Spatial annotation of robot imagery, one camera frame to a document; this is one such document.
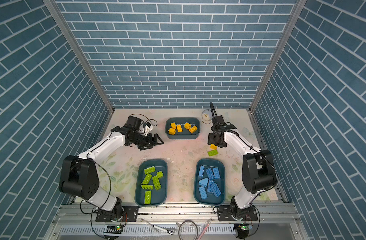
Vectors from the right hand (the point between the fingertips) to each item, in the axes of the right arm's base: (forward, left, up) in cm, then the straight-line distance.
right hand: (213, 140), depth 92 cm
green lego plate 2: (-4, -1, -9) cm, 9 cm away
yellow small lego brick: (+14, +24, -7) cm, 28 cm away
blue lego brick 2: (-18, +1, -8) cm, 20 cm away
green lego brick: (-19, +37, -7) cm, 42 cm away
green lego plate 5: (-26, +31, -6) cm, 41 cm away
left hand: (-8, +32, +5) cm, 34 cm away
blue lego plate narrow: (-29, +5, -9) cm, 30 cm away
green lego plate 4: (-29, +36, -7) cm, 46 cm away
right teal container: (-32, 0, -8) cm, 33 cm away
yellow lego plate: (+12, +13, -6) cm, 19 cm away
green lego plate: (-24, +37, -8) cm, 45 cm away
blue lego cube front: (-24, +5, -7) cm, 25 cm away
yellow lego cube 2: (+15, +28, -6) cm, 32 cm away
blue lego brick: (-25, +1, -6) cm, 26 cm away
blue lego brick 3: (-17, -2, -7) cm, 19 cm away
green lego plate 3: (-34, +34, -8) cm, 49 cm away
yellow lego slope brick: (+16, +18, -6) cm, 25 cm away
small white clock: (+23, +4, -1) cm, 23 cm away
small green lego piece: (-22, +30, -6) cm, 38 cm away
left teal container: (-26, +34, -6) cm, 43 cm away
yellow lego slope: (0, 0, -8) cm, 8 cm away
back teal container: (+14, +21, -7) cm, 27 cm away
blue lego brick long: (-17, +6, -6) cm, 19 cm away
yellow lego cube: (+9, +29, -6) cm, 31 cm away
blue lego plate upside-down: (-28, -2, -6) cm, 28 cm away
